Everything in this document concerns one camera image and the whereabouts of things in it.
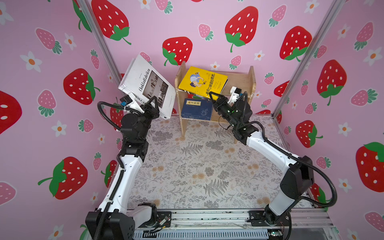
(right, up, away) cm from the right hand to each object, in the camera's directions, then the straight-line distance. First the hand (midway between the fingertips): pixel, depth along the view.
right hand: (209, 92), depth 68 cm
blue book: (-5, -5, +21) cm, 22 cm away
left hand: (-24, -3, -4) cm, 25 cm away
